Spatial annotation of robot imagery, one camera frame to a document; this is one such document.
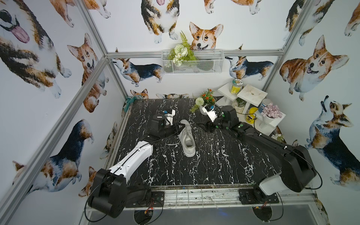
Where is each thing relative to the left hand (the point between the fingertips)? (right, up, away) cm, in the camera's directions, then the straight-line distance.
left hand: (184, 122), depth 80 cm
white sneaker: (+2, -10, +9) cm, 14 cm away
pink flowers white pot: (+49, +5, -1) cm, 49 cm away
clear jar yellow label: (+36, +24, +17) cm, 47 cm away
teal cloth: (-48, +15, +40) cm, 64 cm away
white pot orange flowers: (+16, +16, +23) cm, 32 cm away
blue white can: (+49, +11, +6) cm, 51 cm away
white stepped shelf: (+43, +12, +20) cm, 49 cm away
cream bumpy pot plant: (+41, +11, +28) cm, 51 cm away
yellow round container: (+46, +1, +20) cm, 50 cm away
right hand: (+12, +4, +1) cm, 13 cm away
